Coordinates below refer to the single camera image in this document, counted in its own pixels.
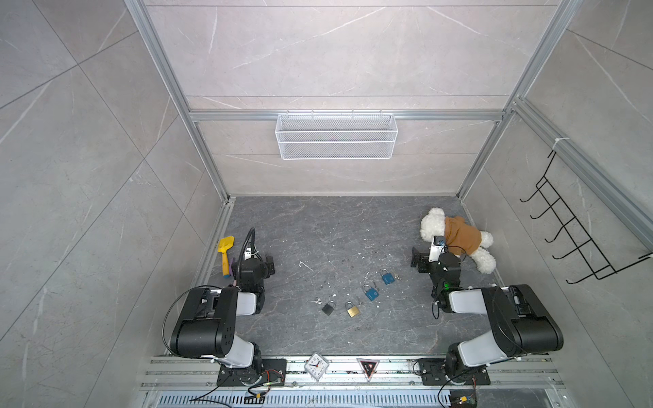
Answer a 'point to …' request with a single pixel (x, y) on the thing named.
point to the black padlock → (329, 308)
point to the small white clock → (316, 365)
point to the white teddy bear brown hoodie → (460, 237)
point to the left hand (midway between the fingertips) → (251, 253)
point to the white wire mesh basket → (336, 137)
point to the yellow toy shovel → (224, 245)
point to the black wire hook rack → (602, 269)
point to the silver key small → (317, 301)
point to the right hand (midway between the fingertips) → (426, 245)
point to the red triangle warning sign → (368, 366)
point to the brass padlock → (352, 310)
